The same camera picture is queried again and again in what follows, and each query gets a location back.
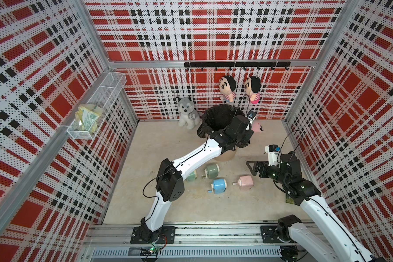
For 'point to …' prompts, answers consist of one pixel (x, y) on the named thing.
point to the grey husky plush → (189, 117)
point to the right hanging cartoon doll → (252, 85)
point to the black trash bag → (216, 116)
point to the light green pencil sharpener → (192, 176)
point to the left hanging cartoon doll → (227, 85)
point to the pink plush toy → (256, 127)
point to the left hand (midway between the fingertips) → (248, 127)
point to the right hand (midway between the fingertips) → (255, 163)
